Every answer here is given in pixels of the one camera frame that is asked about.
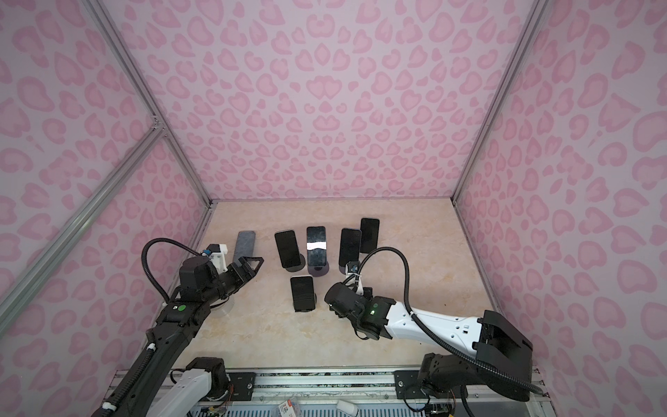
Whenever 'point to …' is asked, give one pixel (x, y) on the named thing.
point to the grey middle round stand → (319, 271)
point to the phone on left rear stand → (287, 248)
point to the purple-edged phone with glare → (316, 246)
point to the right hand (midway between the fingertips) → (342, 293)
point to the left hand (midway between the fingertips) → (257, 261)
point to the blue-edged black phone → (350, 243)
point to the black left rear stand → (300, 267)
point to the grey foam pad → (244, 246)
